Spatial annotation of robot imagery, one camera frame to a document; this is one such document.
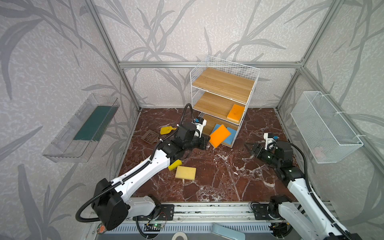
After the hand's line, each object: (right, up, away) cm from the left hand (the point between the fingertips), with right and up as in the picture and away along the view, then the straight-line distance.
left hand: (213, 134), depth 74 cm
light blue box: (+6, -42, -9) cm, 44 cm away
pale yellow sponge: (-15, -23, +11) cm, 29 cm away
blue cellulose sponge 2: (+9, -2, +2) cm, 9 cm away
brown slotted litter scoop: (-42, -4, +30) cm, 51 cm away
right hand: (+19, -4, +5) cm, 21 cm away
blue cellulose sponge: (+2, +3, +6) cm, 7 cm away
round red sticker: (-53, -44, -5) cm, 69 cm away
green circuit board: (-27, -43, -3) cm, 51 cm away
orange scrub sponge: (+13, +12, +8) cm, 19 cm away
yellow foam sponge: (-22, -20, +15) cm, 33 cm away
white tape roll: (-16, -45, -6) cm, 48 cm away
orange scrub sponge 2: (+3, -1, +1) cm, 3 cm away
